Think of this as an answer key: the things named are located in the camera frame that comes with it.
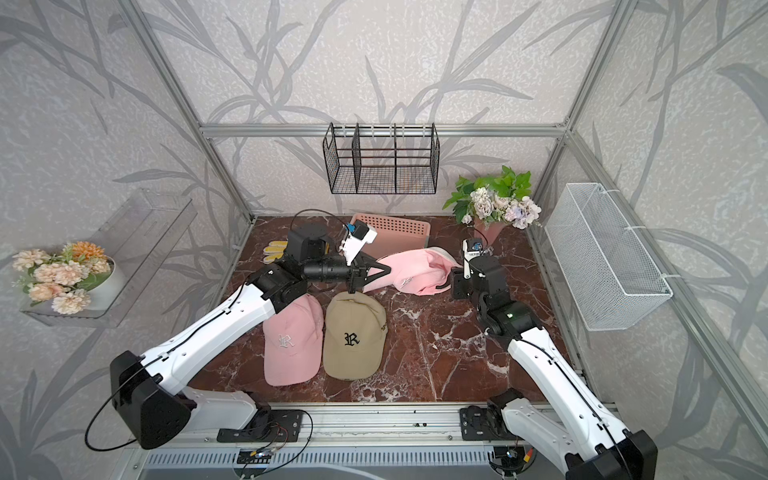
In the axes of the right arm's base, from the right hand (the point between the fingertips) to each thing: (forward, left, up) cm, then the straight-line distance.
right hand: (460, 266), depth 78 cm
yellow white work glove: (+23, +62, -21) cm, 70 cm away
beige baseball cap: (-12, +29, -16) cm, 35 cm away
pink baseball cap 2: (-6, +11, +6) cm, 14 cm away
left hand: (-7, +19, +8) cm, 22 cm away
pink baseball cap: (-14, +45, -15) cm, 50 cm away
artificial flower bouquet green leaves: (+20, -14, +6) cm, 25 cm away
